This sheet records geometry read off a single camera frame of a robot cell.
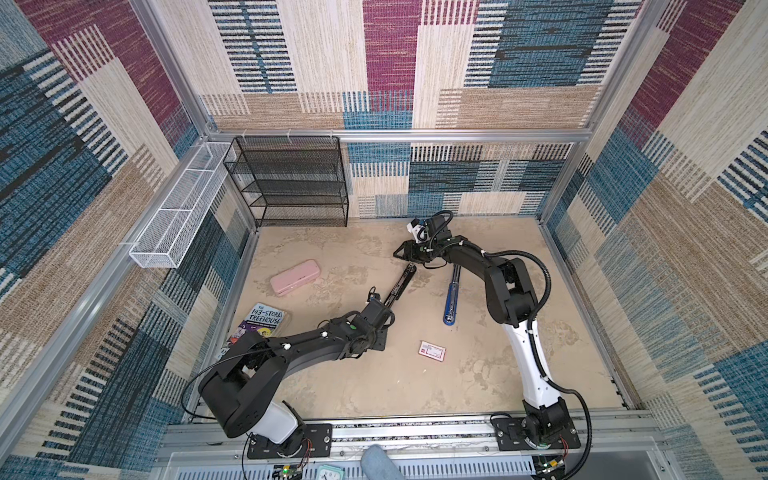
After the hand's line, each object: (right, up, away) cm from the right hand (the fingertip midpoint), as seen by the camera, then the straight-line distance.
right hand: (399, 256), depth 105 cm
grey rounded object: (-7, -46, -37) cm, 59 cm away
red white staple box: (+9, -27, -18) cm, 33 cm away
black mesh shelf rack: (-40, +27, +7) cm, 49 cm away
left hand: (-7, -21, -16) cm, 27 cm away
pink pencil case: (-34, -6, -1) cm, 35 cm away
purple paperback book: (-41, -19, -13) cm, 47 cm away
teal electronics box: (-17, -47, -37) cm, 63 cm away
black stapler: (+2, -8, -3) cm, 8 cm away
